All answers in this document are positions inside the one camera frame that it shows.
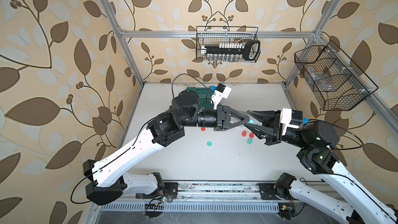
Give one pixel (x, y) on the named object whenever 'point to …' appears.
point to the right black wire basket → (338, 83)
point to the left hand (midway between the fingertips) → (245, 119)
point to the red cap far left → (202, 129)
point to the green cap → (209, 143)
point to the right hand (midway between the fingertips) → (245, 116)
